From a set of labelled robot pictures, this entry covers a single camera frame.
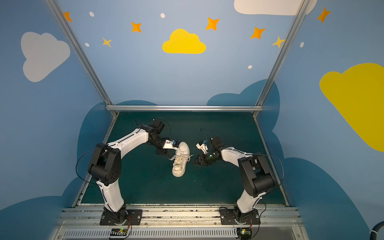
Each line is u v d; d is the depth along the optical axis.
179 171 0.86
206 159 0.81
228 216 0.75
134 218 0.74
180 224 0.74
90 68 0.93
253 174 0.48
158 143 0.80
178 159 0.89
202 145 0.86
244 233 0.73
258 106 1.16
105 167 0.50
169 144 0.79
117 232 0.73
